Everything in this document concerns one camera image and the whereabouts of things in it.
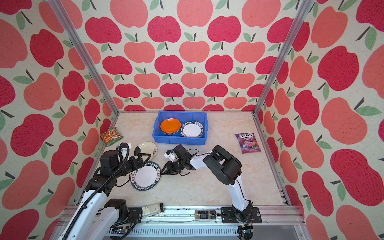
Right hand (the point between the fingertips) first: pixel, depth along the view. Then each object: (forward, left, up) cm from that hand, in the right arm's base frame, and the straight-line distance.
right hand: (164, 173), depth 87 cm
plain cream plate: (+16, +15, 0) cm, 22 cm away
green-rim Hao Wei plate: (+35, -13, 0) cm, 37 cm away
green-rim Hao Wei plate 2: (-2, +11, -2) cm, 11 cm away
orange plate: (+34, +3, +2) cm, 35 cm away
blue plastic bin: (+25, +9, 0) cm, 27 cm away
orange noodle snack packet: (+22, +43, +1) cm, 48 cm away
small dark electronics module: (-19, -25, +1) cm, 32 cm away
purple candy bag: (+26, -52, +1) cm, 58 cm away
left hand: (+1, +6, +15) cm, 16 cm away
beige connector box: (-20, +1, +1) cm, 20 cm away
